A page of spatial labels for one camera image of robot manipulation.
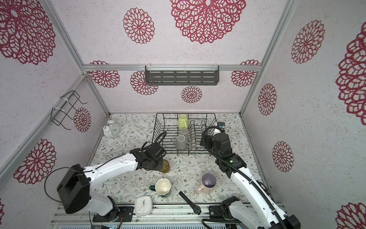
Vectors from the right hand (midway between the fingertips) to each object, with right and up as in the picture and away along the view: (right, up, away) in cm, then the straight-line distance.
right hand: (210, 133), depth 76 cm
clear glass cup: (-13, 0, +22) cm, 26 cm away
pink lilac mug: (+1, -28, +5) cm, 28 cm away
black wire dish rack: (-27, +5, +37) cm, 46 cm away
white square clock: (-35, -38, -2) cm, 52 cm away
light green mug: (-14, +7, +25) cm, 30 cm away
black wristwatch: (-8, -40, 0) cm, 41 cm away
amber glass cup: (-23, -17, -2) cm, 29 cm away
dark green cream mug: (-26, -31, +5) cm, 41 cm away
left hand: (-28, -20, +8) cm, 35 cm away
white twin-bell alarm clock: (-64, +2, +21) cm, 67 cm away
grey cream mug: (-16, -7, +15) cm, 23 cm away
